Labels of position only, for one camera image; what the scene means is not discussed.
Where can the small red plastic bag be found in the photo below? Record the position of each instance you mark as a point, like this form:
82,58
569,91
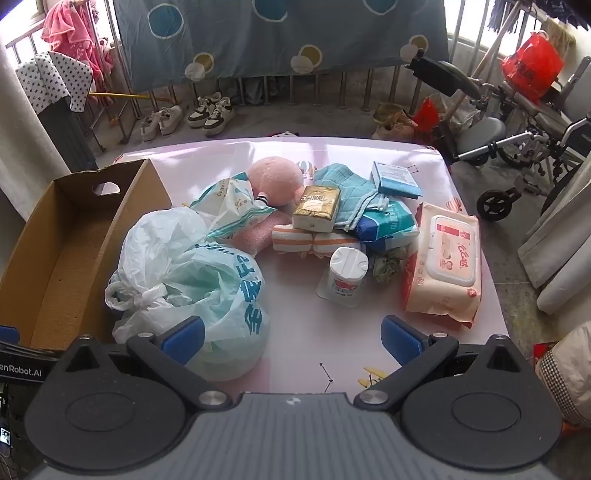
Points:
425,115

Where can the grey sheet with circles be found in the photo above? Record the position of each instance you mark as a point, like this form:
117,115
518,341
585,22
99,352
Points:
277,41

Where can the metal balcony railing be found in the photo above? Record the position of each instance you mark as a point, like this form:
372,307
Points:
368,92

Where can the long cardboard box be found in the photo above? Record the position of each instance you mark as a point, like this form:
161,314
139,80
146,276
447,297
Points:
60,258

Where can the large red plastic bag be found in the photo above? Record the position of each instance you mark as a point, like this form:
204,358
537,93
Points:
531,64

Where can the gold tissue pack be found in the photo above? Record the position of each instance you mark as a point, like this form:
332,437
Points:
316,205

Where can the pink wet wipes pack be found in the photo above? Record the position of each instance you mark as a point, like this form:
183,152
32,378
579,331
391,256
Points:
450,258

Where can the brown and white sneaker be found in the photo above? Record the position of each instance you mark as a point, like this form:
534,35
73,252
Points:
219,117
203,110

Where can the blue box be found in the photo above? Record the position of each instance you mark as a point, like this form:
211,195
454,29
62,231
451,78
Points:
392,177

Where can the star printed cloth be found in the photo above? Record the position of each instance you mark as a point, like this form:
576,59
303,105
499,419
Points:
46,78

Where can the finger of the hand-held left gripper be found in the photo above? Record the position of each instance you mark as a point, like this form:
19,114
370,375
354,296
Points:
8,334

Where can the dark grey ribbed item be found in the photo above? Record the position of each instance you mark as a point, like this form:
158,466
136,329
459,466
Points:
64,138

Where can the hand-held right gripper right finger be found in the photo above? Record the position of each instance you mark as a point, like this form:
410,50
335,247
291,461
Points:
399,339

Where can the teal and white tissue pack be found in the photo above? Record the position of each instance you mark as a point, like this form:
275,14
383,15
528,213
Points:
235,203

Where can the pink plush toy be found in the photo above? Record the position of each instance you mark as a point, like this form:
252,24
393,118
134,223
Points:
274,177

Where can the white curtain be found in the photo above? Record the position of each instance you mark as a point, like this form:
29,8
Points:
18,138

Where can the pink sponge cloth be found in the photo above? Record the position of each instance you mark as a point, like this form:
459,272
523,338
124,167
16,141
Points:
251,236

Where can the white and green plastic bag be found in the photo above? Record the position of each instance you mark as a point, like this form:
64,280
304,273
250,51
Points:
184,277

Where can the blue and white pack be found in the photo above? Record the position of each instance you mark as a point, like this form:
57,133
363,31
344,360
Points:
388,228

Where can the wheelchair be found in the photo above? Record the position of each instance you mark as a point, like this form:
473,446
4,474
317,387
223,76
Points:
521,138

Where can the orange striped towel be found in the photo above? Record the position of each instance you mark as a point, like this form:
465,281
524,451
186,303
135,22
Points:
300,240

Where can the pink hanging clothes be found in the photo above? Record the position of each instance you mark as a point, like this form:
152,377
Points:
74,32

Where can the teal towel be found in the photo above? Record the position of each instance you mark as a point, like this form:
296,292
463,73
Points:
346,184

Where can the green patterned cloth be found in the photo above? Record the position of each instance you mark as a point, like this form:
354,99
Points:
385,268

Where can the dark blue hanging garment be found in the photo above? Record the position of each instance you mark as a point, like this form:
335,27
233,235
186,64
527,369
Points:
568,11

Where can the houndstooth cloth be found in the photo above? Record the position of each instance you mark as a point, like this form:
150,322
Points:
563,378

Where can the yellow pole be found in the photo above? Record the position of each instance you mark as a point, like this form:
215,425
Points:
124,96

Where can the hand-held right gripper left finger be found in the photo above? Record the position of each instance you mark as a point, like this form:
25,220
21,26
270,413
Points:
184,334

